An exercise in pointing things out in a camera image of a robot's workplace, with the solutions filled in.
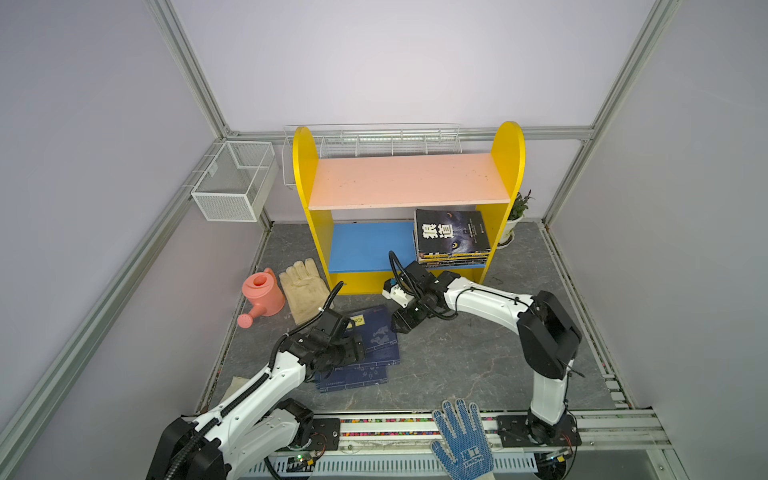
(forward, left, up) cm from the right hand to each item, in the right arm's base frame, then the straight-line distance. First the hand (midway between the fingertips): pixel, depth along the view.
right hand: (399, 326), depth 87 cm
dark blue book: (-13, +13, -3) cm, 19 cm away
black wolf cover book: (+21, -15, +18) cm, 32 cm away
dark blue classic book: (-2, +6, -1) cm, 6 cm away
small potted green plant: (+39, -42, +12) cm, 59 cm away
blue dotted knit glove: (-30, -16, -5) cm, 35 cm away
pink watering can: (+8, +40, +6) cm, 41 cm away
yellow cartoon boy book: (+16, -19, +11) cm, 27 cm away
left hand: (-9, +13, 0) cm, 16 cm away
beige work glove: (+14, +32, -4) cm, 35 cm away
